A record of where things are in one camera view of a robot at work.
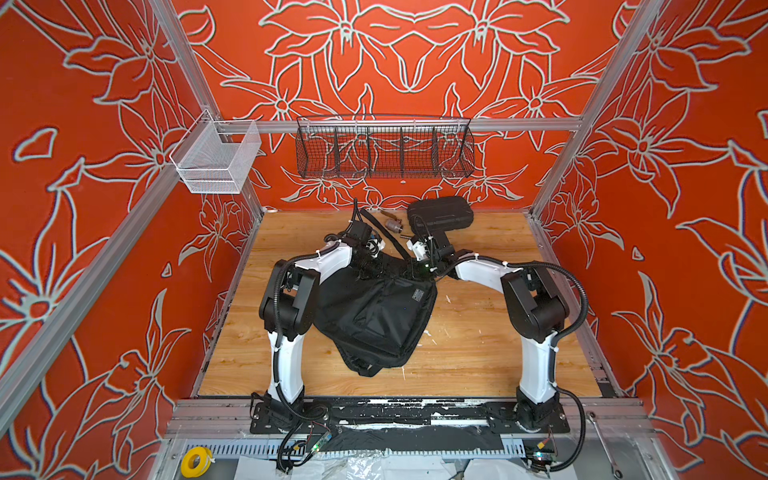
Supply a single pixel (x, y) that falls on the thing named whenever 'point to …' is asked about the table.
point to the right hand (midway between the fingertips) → (398, 271)
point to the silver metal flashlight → (394, 225)
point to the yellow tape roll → (196, 462)
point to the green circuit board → (544, 456)
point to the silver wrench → (617, 473)
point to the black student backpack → (373, 311)
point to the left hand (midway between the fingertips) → (388, 272)
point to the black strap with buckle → (385, 233)
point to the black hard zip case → (434, 217)
